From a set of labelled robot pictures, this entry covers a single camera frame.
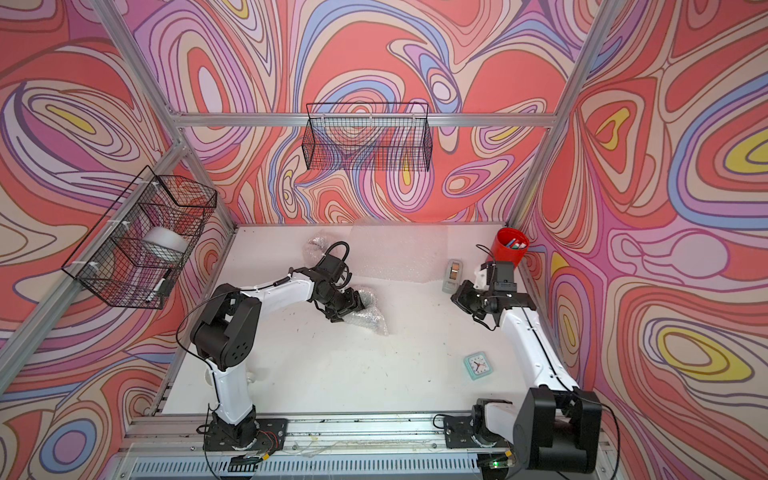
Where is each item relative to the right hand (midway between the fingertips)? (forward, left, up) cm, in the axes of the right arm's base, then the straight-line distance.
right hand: (453, 304), depth 83 cm
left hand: (+3, +26, -9) cm, 28 cm away
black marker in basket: (-1, +73, +14) cm, 75 cm away
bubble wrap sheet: (-1, +24, -3) cm, 24 cm away
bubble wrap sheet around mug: (+24, +44, -2) cm, 50 cm away
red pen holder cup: (+23, -24, -3) cm, 34 cm away
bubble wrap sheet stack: (+29, +8, -12) cm, 32 cm away
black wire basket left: (+3, +77, +23) cm, 80 cm away
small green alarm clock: (-14, -6, -10) cm, 18 cm away
